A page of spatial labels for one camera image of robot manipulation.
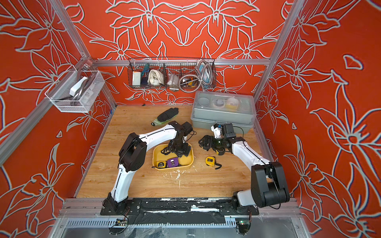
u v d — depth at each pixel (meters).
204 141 0.79
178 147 0.81
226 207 0.73
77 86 0.69
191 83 0.88
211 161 0.87
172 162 0.85
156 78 0.90
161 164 0.85
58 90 0.69
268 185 0.42
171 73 0.99
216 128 0.81
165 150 0.90
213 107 0.97
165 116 1.11
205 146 0.77
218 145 0.77
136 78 0.90
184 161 0.88
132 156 0.54
